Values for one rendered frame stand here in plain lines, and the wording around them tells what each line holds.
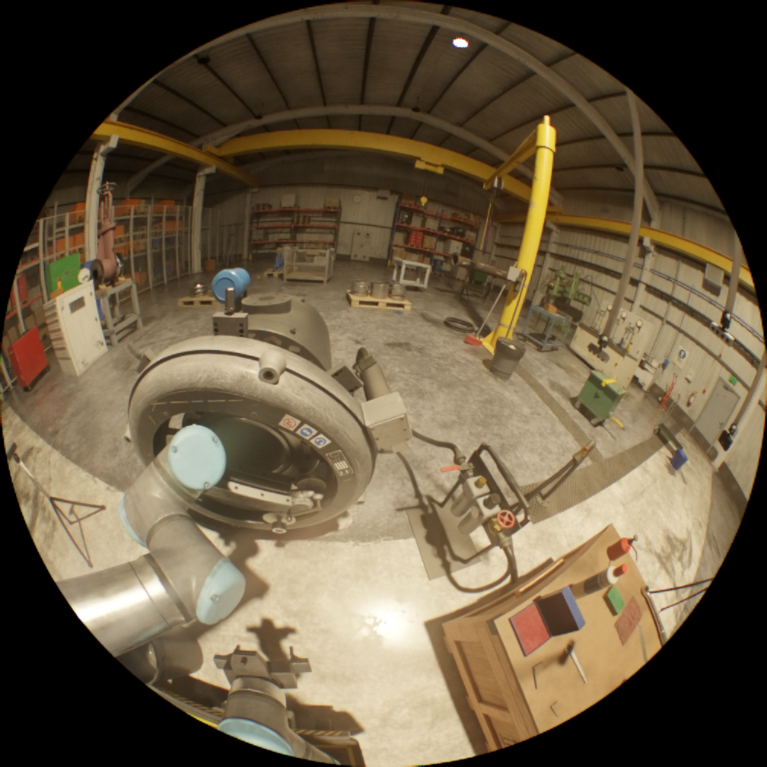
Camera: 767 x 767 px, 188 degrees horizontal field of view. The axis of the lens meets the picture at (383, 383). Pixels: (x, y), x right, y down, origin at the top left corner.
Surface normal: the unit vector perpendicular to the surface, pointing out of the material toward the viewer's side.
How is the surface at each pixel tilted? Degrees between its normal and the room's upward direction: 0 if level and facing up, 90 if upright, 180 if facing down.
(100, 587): 33
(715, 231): 90
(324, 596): 0
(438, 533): 0
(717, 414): 90
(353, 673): 0
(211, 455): 52
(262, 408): 90
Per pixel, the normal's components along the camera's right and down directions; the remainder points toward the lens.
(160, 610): 0.94, -0.24
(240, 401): 0.22, 0.57
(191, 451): 0.78, -0.22
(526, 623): 0.15, -0.83
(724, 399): -0.98, -0.06
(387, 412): -0.23, -0.76
